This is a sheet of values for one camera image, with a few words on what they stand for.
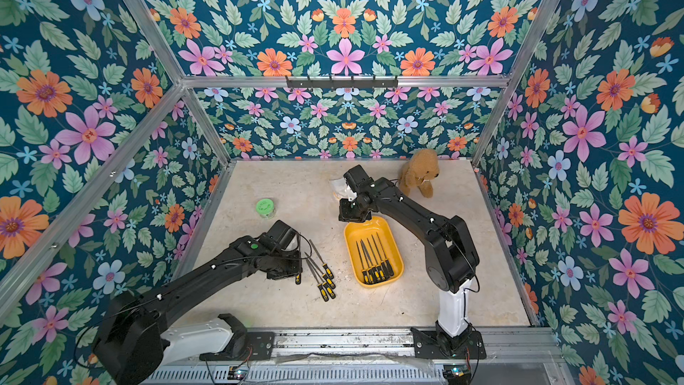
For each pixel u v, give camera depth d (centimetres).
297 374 70
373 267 88
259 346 74
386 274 86
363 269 88
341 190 105
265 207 99
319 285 85
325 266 88
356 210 76
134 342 39
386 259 89
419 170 96
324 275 86
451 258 49
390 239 89
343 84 93
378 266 88
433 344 74
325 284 84
